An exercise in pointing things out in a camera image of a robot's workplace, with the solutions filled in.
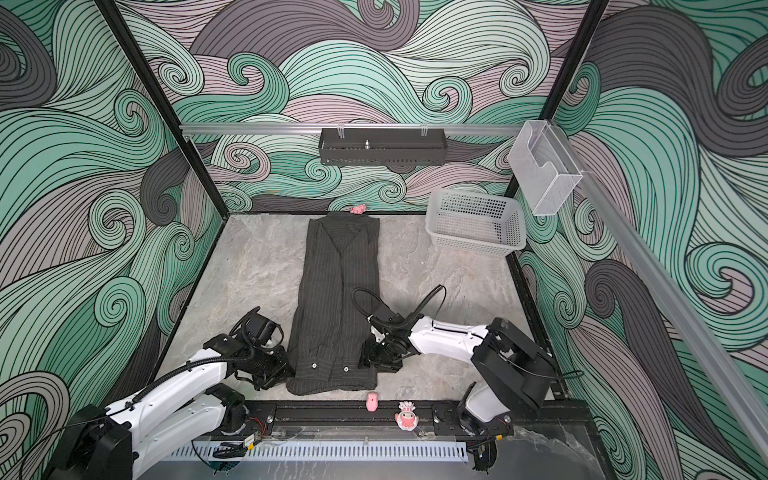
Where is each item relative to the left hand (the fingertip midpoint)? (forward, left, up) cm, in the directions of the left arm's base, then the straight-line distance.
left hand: (297, 372), depth 80 cm
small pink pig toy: (+62, -14, +2) cm, 63 cm away
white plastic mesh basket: (+58, -66, 0) cm, 88 cm away
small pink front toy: (-7, -21, +2) cm, 22 cm away
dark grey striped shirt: (+21, -9, +2) cm, 23 cm away
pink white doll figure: (-11, -29, +3) cm, 32 cm away
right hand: (+1, -19, +1) cm, 19 cm away
